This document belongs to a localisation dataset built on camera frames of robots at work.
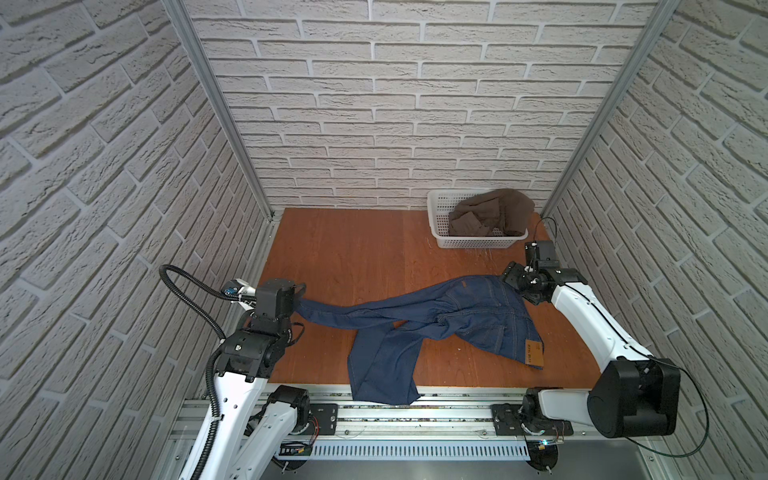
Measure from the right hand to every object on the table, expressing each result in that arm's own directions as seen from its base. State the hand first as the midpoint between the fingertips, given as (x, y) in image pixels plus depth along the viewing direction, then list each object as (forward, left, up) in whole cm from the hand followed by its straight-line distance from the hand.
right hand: (513, 278), depth 86 cm
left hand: (-5, +64, +11) cm, 65 cm away
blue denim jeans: (-8, +36, -11) cm, 39 cm away
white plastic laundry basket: (+42, +12, -8) cm, 45 cm away
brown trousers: (+31, -5, -4) cm, 32 cm away
